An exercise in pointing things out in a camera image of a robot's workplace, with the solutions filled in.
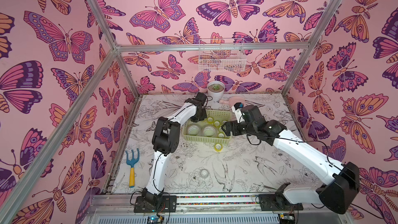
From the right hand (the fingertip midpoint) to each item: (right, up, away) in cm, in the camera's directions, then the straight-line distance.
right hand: (226, 127), depth 77 cm
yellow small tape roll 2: (-2, -1, +25) cm, 25 cm away
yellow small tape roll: (-7, +2, +27) cm, 28 cm away
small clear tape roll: (-11, -26, +6) cm, 28 cm away
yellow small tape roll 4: (-2, -14, +15) cm, 21 cm away
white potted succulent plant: (-2, +23, +32) cm, 40 cm away
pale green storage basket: (-2, +5, +26) cm, 26 cm away
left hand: (-10, +3, +25) cm, 28 cm away
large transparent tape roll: (-18, -4, +23) cm, 29 cm away
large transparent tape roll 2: (-7, -5, +21) cm, 23 cm away
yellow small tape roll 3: (-3, -1, -2) cm, 4 cm away
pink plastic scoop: (+12, +16, +40) cm, 45 cm away
